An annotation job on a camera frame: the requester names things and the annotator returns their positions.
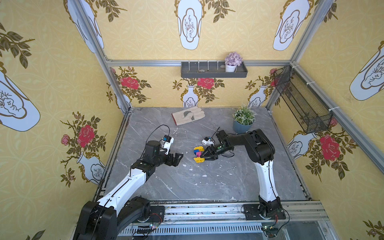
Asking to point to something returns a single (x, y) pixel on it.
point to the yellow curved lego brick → (200, 148)
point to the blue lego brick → (196, 151)
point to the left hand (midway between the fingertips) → (177, 152)
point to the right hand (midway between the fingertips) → (204, 162)
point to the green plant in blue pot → (244, 118)
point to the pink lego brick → (198, 154)
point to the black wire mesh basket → (312, 113)
